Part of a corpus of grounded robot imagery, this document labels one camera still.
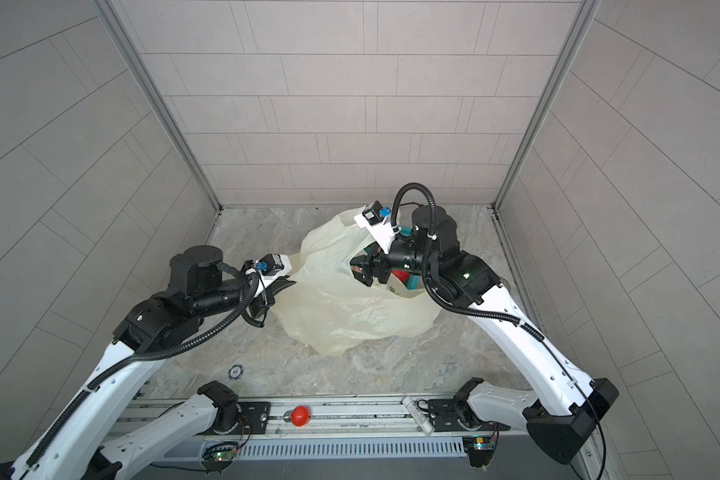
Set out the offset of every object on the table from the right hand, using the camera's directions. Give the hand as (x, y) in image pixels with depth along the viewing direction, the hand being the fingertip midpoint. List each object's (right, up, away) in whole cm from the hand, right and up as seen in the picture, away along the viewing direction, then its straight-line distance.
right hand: (347, 256), depth 58 cm
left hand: (-11, -5, +4) cm, 12 cm away
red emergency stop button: (-12, -39, +11) cm, 42 cm away
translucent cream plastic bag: (-5, -13, +7) cm, 15 cm away
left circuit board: (-29, -44, +6) cm, 53 cm away
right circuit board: (+30, -45, +10) cm, 55 cm away
